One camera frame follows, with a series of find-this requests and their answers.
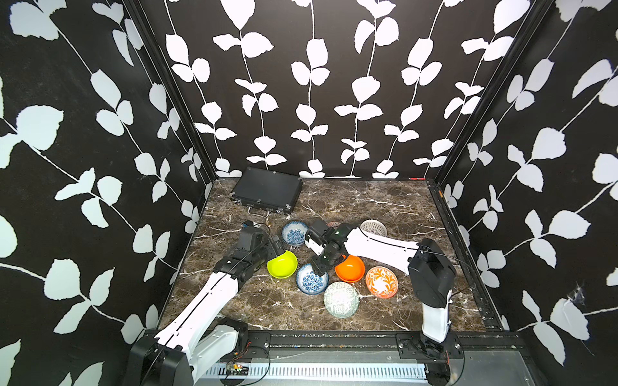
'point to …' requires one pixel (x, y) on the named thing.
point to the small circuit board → (233, 369)
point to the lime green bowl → (282, 266)
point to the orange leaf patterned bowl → (381, 282)
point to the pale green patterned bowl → (341, 300)
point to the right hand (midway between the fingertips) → (316, 265)
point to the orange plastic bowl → (351, 270)
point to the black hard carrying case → (263, 191)
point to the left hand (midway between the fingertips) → (275, 241)
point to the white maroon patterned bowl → (375, 227)
